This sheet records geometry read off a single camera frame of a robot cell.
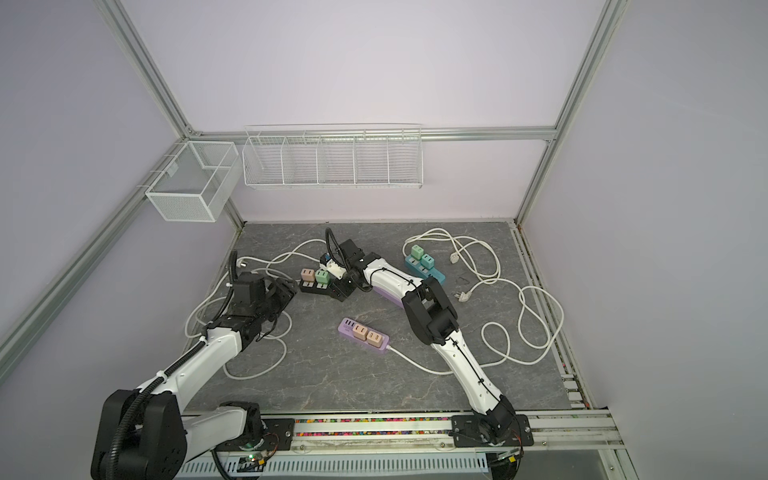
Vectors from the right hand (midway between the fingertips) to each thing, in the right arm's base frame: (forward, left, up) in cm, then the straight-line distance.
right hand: (340, 287), depth 101 cm
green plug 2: (+10, -27, +7) cm, 29 cm away
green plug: (0, +5, +7) cm, 8 cm away
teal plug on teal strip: (+6, -30, +6) cm, 31 cm away
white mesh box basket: (+21, +45, +28) cm, 57 cm away
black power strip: (-1, +10, +3) cm, 10 cm away
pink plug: (0, +10, +7) cm, 12 cm away
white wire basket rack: (+32, +1, +31) cm, 44 cm away
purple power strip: (-4, -17, 0) cm, 17 cm away
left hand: (-9, +10, +12) cm, 18 cm away
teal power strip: (+8, -26, +2) cm, 27 cm away
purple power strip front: (-16, -4, +2) cm, 17 cm away
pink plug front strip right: (-21, -13, +6) cm, 26 cm away
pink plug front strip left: (-19, -9, +6) cm, 22 cm away
